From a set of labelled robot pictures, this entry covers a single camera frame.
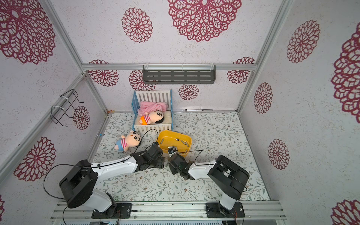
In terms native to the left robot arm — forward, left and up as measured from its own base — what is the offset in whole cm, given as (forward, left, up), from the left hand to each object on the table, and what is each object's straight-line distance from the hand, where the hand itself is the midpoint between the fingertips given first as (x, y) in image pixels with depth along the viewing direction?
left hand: (158, 161), depth 89 cm
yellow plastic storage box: (+19, -4, -4) cm, 19 cm away
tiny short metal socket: (+18, -11, -3) cm, 22 cm away
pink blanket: (+43, +12, +6) cm, 45 cm away
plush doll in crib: (+30, +6, +9) cm, 31 cm away
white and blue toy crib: (+50, -1, +11) cm, 51 cm away
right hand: (+1, -11, -5) cm, 12 cm away
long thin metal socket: (+14, -19, -4) cm, 24 cm away
